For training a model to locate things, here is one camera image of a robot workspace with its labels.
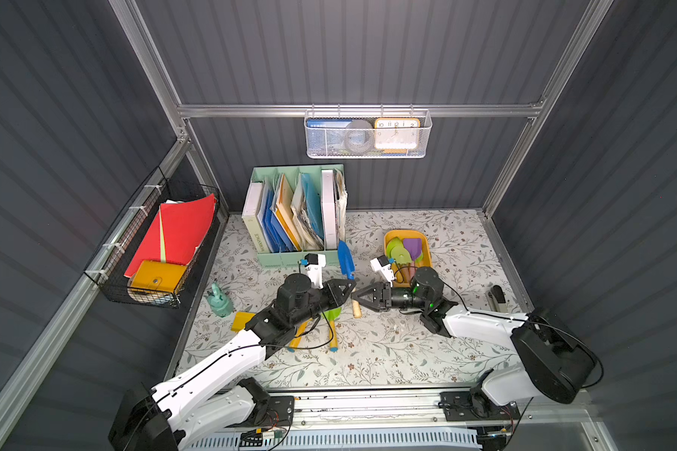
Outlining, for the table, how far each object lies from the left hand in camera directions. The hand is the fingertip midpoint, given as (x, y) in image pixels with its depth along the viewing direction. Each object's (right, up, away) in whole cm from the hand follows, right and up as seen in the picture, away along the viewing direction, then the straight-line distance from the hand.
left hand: (353, 284), depth 71 cm
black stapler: (+47, -8, +20) cm, 52 cm away
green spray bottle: (-41, -8, +14) cm, 44 cm away
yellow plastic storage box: (+23, +13, +38) cm, 46 cm away
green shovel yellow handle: (+17, +6, +33) cm, 38 cm away
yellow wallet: (-46, +3, -7) cm, 46 cm away
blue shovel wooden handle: (-2, +4, +3) cm, 5 cm away
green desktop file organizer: (-19, +21, +19) cm, 33 cm away
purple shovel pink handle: (+24, +8, +34) cm, 43 cm away
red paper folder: (-48, +13, +3) cm, 49 cm away
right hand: (+2, -4, +1) cm, 4 cm away
